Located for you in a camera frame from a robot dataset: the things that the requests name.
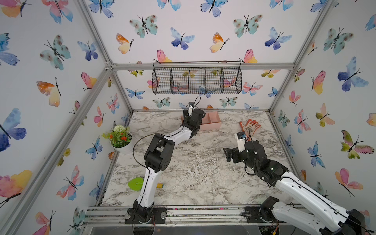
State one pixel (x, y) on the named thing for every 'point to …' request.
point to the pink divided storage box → (211, 121)
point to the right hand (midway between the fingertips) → (234, 145)
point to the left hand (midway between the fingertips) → (195, 111)
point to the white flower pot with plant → (121, 138)
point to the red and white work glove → (251, 127)
